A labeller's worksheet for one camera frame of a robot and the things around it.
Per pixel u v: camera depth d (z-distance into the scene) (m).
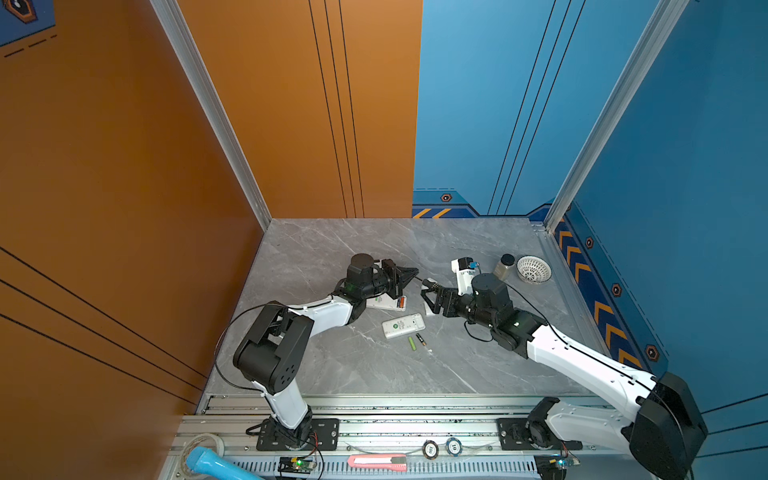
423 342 0.89
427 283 0.78
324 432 0.74
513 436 0.72
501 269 0.99
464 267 0.70
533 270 1.04
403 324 0.91
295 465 0.71
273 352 0.47
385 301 0.96
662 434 0.38
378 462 0.71
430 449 0.71
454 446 0.72
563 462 0.70
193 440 0.71
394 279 0.78
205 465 0.65
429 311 0.70
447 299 0.68
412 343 0.89
